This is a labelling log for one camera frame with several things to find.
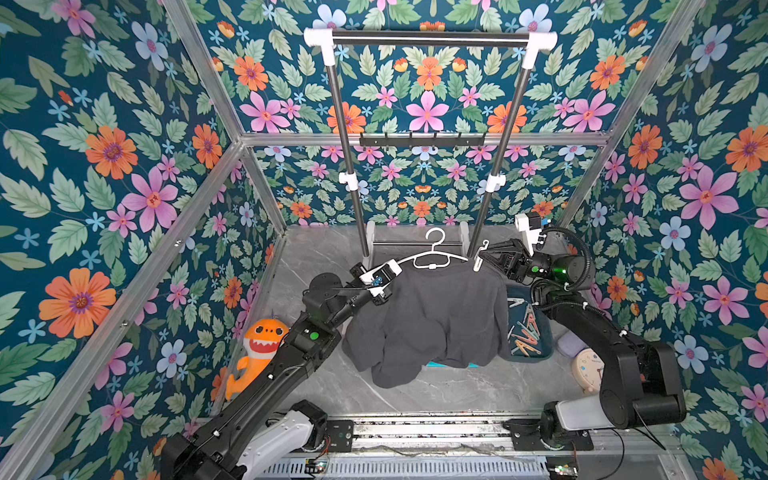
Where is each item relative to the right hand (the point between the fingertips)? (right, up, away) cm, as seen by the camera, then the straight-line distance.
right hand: (488, 254), depth 66 cm
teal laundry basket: (-11, -28, +9) cm, 32 cm away
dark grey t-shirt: (-7, -15, +6) cm, 18 cm away
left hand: (-21, -1, -1) cm, 21 cm away
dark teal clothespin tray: (+20, -24, +24) cm, 40 cm away
